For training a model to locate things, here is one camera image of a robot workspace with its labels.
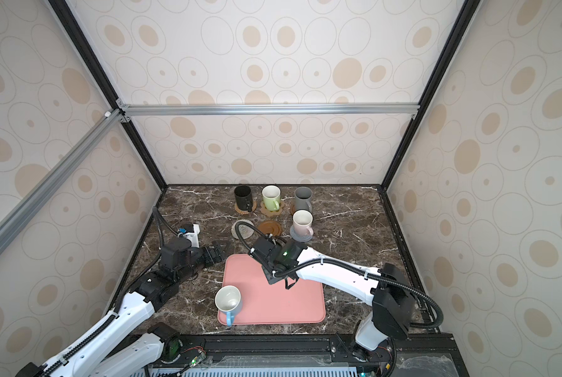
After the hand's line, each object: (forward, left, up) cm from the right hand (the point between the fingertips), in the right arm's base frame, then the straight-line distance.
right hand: (277, 269), depth 80 cm
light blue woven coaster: (+19, -8, -9) cm, 23 cm away
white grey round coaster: (+23, +15, -10) cm, 29 cm away
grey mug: (+32, -10, 0) cm, 34 cm away
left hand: (+6, +17, +9) cm, 19 cm away
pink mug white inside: (+24, -10, -5) cm, 27 cm away
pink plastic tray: (-8, +4, -11) cm, 14 cm away
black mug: (+36, +16, -1) cm, 39 cm away
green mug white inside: (+34, +3, -1) cm, 35 cm away
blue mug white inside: (-7, +17, -8) cm, 20 cm away
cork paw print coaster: (+33, +4, -11) cm, 35 cm away
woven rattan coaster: (+33, +16, -10) cm, 39 cm away
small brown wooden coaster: (+24, +4, -9) cm, 27 cm away
